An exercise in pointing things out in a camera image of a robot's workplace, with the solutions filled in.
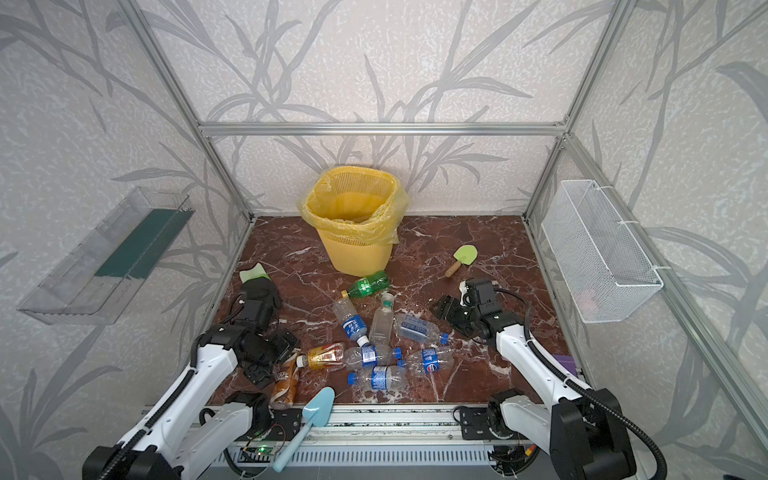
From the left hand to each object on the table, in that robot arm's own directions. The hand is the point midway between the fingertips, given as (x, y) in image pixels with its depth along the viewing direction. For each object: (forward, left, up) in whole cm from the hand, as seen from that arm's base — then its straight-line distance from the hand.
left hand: (298, 347), depth 81 cm
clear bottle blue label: (+6, -14, 0) cm, 16 cm away
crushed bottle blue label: (-3, -36, -2) cm, 36 cm away
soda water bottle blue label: (+6, -33, 0) cm, 33 cm away
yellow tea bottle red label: (-2, -9, -1) cm, 9 cm away
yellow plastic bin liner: (+48, -13, +8) cm, 50 cm away
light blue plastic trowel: (-15, -7, -5) cm, 17 cm away
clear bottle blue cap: (0, -24, -4) cm, 25 cm away
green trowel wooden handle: (+37, -52, -7) cm, 64 cm away
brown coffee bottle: (-8, +2, -1) cm, 8 cm away
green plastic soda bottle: (+20, -17, -1) cm, 26 cm away
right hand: (+11, -39, +4) cm, 40 cm away
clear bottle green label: (+6, -23, -1) cm, 23 cm away
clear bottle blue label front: (-8, -23, +1) cm, 24 cm away
